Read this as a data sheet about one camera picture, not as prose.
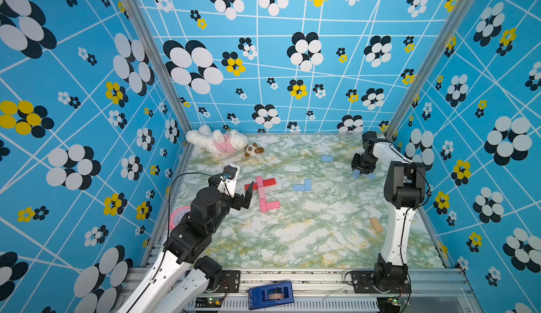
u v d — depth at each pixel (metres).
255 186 0.99
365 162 0.90
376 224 0.86
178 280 0.45
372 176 0.96
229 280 0.74
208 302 0.72
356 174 1.02
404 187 0.59
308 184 1.00
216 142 1.02
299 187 0.99
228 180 0.56
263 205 0.92
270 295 0.67
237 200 0.60
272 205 0.92
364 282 0.73
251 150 1.08
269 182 1.00
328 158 1.09
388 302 0.71
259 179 1.02
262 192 0.97
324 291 0.72
